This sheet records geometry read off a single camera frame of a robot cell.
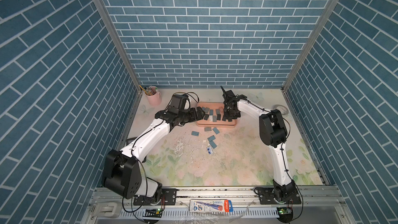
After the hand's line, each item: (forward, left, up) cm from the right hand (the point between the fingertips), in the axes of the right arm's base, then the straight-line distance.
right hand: (229, 117), depth 104 cm
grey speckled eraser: (-2, +10, +1) cm, 10 cm away
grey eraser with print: (+5, +8, -1) cm, 9 cm away
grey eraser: (-10, +14, -1) cm, 17 cm away
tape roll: (+9, -38, 0) cm, 39 cm away
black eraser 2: (0, +7, 0) cm, 7 cm away
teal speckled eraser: (-14, +22, -1) cm, 26 cm away
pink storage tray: (+5, +11, -1) cm, 12 cm away
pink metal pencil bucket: (+6, +51, +7) cm, 52 cm away
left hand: (-13, +17, +18) cm, 28 cm away
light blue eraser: (-10, +9, -2) cm, 13 cm away
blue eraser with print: (-17, +11, 0) cm, 20 cm away
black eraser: (-1, +16, 0) cm, 16 cm away
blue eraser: (-20, +10, -1) cm, 23 cm away
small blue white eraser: (-25, +12, 0) cm, 27 cm away
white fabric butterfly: (+24, -23, -2) cm, 33 cm away
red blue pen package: (-51, +10, 0) cm, 52 cm away
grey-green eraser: (+5, +16, 0) cm, 17 cm away
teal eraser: (+4, +13, -1) cm, 14 cm away
